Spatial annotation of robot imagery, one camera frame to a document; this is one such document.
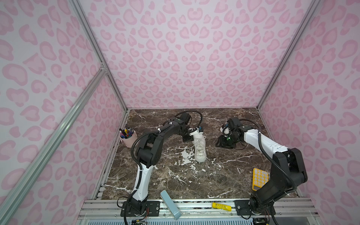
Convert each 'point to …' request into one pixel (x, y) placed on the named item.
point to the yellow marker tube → (216, 205)
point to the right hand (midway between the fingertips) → (219, 144)
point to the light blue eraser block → (172, 206)
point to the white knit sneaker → (199, 144)
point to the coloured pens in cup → (126, 133)
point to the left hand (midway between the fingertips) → (192, 135)
